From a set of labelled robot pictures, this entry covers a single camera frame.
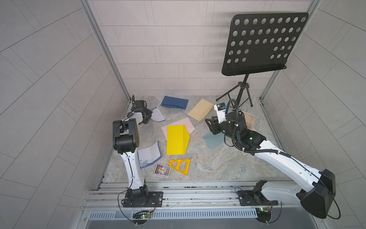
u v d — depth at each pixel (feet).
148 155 2.84
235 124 1.69
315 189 1.24
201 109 3.57
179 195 2.38
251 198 2.11
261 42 2.15
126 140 1.82
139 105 2.74
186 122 3.35
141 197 2.14
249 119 3.44
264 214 2.21
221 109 2.00
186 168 2.64
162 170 2.59
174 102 3.86
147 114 3.09
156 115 3.41
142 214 2.28
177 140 3.00
